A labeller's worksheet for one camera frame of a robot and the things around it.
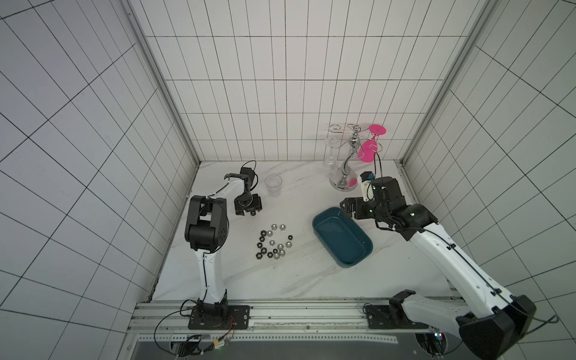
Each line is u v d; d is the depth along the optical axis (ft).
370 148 2.90
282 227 3.11
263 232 3.03
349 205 2.20
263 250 2.87
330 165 3.12
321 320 2.39
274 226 3.11
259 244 2.94
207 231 1.80
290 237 3.02
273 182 3.53
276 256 2.86
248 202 2.82
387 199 1.79
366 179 2.16
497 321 1.19
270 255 2.87
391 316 2.22
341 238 2.97
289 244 2.95
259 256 2.84
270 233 3.03
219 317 2.15
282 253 2.87
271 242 2.95
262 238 3.01
